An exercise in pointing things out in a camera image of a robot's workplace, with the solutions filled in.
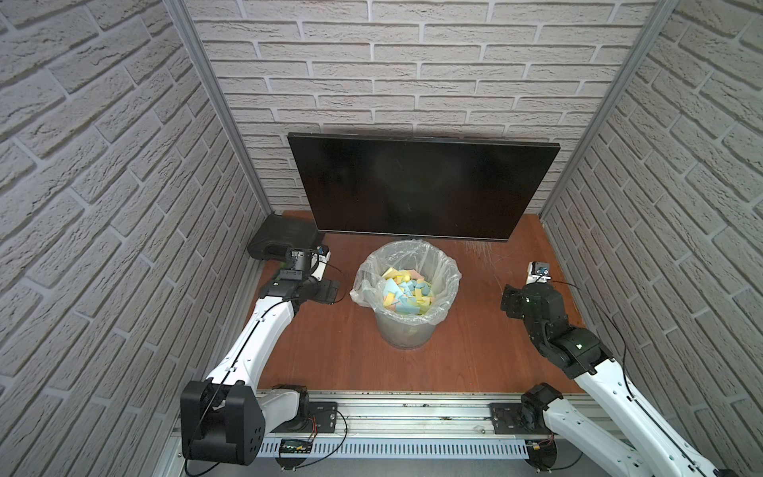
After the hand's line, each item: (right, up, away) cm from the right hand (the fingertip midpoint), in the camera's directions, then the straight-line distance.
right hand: (524, 289), depth 75 cm
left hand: (-58, +2, +9) cm, 59 cm away
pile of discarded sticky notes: (-30, -2, +8) cm, 32 cm away
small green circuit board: (-59, -38, -4) cm, 70 cm away
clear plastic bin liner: (-22, +5, +1) cm, 23 cm away
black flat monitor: (-26, +30, +17) cm, 43 cm away
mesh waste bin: (-32, -11, -1) cm, 34 cm away
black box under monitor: (-76, +16, +35) cm, 85 cm away
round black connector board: (+2, -40, -5) cm, 40 cm away
